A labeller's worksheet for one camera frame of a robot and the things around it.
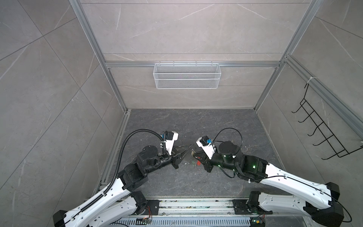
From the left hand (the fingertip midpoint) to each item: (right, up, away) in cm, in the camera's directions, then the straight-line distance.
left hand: (190, 147), depth 60 cm
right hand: (+2, -4, +5) cm, 7 cm away
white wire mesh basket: (-1, +44, +41) cm, 60 cm away
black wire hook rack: (+65, +3, +4) cm, 65 cm away
